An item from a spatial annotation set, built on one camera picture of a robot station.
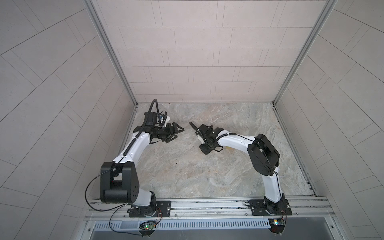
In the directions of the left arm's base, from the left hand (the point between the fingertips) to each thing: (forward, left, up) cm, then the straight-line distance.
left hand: (182, 130), depth 81 cm
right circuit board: (-40, -46, -17) cm, 63 cm away
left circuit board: (-42, +13, -12) cm, 46 cm away
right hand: (-4, -12, -18) cm, 22 cm away
